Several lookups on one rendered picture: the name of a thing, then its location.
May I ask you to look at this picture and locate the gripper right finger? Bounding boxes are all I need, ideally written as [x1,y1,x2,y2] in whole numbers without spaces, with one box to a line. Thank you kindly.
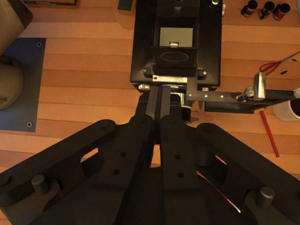
[155,85,300,211]

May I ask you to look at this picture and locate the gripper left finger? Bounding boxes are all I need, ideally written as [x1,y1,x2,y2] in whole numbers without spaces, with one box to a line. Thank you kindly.
[0,86,158,211]

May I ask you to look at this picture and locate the silver bolt bar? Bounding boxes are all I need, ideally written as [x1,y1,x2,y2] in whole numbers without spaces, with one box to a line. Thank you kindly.
[152,75,188,85]

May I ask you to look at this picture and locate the black finder hood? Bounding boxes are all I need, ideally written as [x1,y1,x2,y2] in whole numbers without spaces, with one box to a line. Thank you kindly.
[150,4,200,77]

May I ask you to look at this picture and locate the red pencil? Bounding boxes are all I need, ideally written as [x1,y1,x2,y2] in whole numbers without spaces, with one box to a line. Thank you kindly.
[260,110,280,158]

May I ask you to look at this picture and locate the black lens barrel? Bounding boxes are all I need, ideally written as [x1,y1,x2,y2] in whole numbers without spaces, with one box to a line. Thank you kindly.
[180,93,193,122]

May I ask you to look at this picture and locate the white cup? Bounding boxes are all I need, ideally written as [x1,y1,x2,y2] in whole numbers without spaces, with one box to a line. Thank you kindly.
[272,97,300,122]

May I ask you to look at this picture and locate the silver clamp plate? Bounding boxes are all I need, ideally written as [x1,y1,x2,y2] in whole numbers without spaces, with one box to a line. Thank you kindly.
[253,72,267,101]

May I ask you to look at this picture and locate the grey focusing screen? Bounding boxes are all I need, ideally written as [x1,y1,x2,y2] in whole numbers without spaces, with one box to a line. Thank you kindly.
[160,27,194,47]

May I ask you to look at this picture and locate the yellow-banded black film canister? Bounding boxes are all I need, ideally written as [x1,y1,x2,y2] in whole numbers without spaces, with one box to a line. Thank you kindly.
[241,0,259,19]
[259,1,276,20]

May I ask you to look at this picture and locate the blue wood-framed tray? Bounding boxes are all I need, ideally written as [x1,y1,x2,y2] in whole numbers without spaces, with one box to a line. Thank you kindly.
[21,0,80,10]

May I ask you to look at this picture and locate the green box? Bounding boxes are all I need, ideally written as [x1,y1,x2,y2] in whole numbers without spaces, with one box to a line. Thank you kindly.
[116,0,137,16]

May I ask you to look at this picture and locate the grey base plate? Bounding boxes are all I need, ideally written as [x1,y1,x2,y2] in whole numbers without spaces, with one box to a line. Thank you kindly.
[0,37,47,133]

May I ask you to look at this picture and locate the red-handled scissors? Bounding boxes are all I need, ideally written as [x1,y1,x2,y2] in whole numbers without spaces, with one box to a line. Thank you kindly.
[259,51,300,73]

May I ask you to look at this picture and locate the black camera body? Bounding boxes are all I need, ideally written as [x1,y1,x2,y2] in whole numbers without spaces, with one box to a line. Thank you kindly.
[130,0,223,92]

